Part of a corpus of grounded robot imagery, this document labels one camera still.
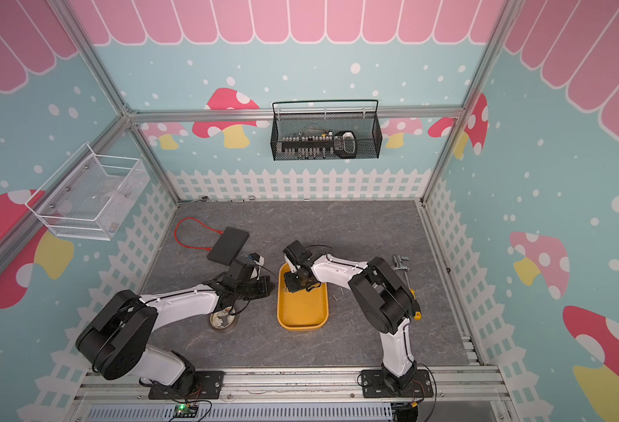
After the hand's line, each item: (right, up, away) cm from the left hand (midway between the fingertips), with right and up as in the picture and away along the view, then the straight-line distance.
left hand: (275, 289), depth 90 cm
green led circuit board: (-22, -30, -17) cm, 41 cm away
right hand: (+5, +1, +4) cm, 6 cm away
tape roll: (-16, -9, -5) cm, 19 cm away
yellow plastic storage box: (+9, -6, -3) cm, 11 cm away
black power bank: (-22, +14, +15) cm, 30 cm away
